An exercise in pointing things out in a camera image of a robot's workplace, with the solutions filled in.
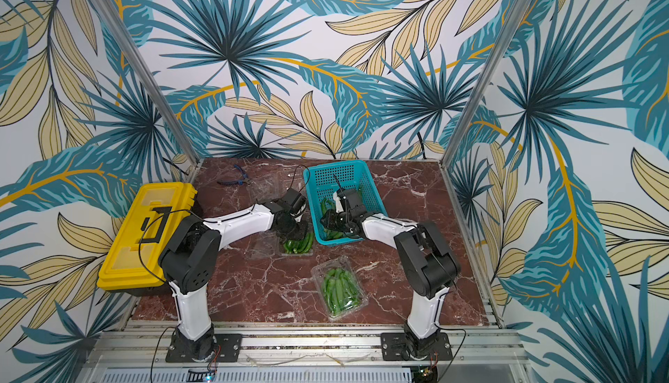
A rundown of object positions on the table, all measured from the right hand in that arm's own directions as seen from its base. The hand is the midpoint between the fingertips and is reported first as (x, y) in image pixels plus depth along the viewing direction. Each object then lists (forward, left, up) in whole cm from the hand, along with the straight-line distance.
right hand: (324, 219), depth 94 cm
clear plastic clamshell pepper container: (+20, +24, -4) cm, 32 cm away
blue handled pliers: (+22, +36, -3) cm, 42 cm away
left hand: (-6, +8, -3) cm, 10 cm away
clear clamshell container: (-23, -5, -3) cm, 24 cm away
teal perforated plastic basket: (+21, 0, -3) cm, 21 cm away
